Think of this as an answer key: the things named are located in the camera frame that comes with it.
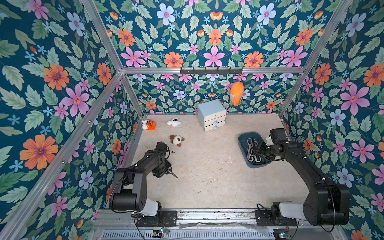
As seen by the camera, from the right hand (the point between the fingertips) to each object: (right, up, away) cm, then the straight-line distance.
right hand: (256, 150), depth 85 cm
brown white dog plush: (-50, +5, +16) cm, 52 cm away
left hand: (-53, -14, +6) cm, 55 cm away
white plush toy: (-53, +17, +26) cm, 61 cm away
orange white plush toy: (-71, +15, +22) cm, 76 cm away
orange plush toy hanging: (-9, +37, +12) cm, 40 cm away
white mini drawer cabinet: (-26, +22, +16) cm, 37 cm away
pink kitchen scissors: (+1, +3, +16) cm, 16 cm away
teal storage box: (-4, +4, +17) cm, 18 cm away
